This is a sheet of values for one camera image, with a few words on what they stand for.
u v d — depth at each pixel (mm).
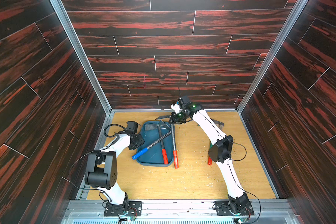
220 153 602
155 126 1056
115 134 647
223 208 733
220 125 1077
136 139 852
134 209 720
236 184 639
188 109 689
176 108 866
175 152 854
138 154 854
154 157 984
